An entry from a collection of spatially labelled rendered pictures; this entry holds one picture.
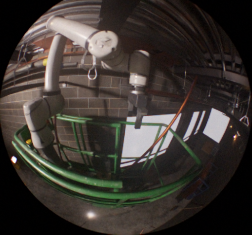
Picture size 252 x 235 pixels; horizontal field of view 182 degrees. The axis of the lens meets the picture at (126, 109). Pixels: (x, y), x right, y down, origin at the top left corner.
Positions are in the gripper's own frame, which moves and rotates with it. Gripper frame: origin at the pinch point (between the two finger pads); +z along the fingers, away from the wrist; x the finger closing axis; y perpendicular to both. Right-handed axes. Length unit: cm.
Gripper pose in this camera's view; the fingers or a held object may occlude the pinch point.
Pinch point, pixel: (133, 118)
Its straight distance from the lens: 41.8
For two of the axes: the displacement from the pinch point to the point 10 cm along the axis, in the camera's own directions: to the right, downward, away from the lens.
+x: -2.3, -3.3, 9.2
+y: 9.7, 0.3, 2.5
